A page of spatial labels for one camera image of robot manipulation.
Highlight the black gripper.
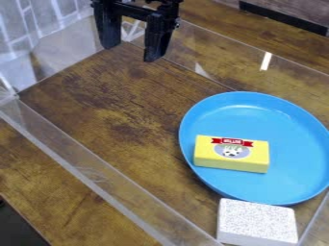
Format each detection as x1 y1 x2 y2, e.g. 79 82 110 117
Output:
91 0 183 62

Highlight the blue round plastic tray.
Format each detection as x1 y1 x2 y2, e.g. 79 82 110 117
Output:
179 91 329 206

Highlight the yellow block with label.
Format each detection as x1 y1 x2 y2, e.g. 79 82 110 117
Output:
193 135 270 173

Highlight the white speckled stone block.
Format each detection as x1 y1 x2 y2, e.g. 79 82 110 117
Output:
217 198 298 246

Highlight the dark baseboard strip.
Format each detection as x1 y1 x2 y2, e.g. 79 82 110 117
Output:
240 0 329 37

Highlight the clear acrylic enclosure wall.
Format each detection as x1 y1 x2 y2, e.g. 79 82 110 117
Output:
0 0 329 246

